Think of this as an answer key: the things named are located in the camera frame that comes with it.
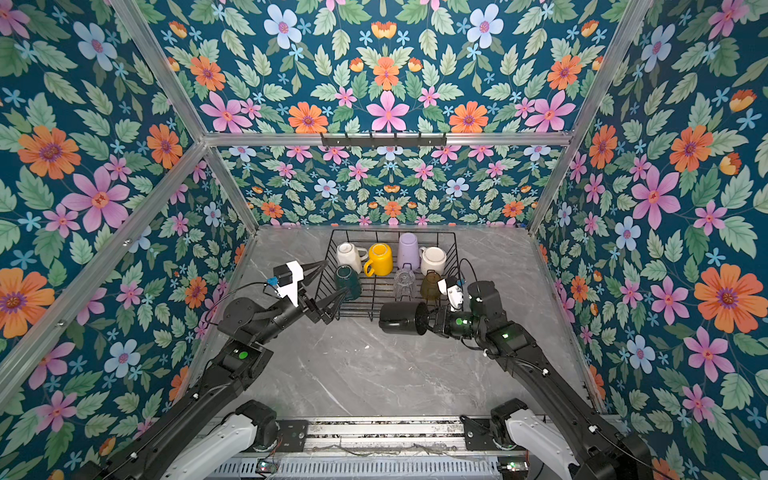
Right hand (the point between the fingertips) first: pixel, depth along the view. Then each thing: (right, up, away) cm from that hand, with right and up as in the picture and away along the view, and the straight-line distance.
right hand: (416, 319), depth 72 cm
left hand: (-17, +12, -10) cm, 23 cm away
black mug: (-3, +2, -5) cm, 6 cm away
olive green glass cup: (+5, +6, +22) cm, 23 cm away
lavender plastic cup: (-2, +17, +25) cm, 30 cm away
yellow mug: (-11, +14, +25) cm, 30 cm away
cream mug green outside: (-21, +8, +19) cm, 29 cm away
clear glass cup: (-3, +8, +21) cm, 23 cm away
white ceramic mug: (-21, +16, +24) cm, 36 cm away
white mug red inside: (+6, +14, +26) cm, 30 cm away
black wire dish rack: (-12, +4, +29) cm, 31 cm away
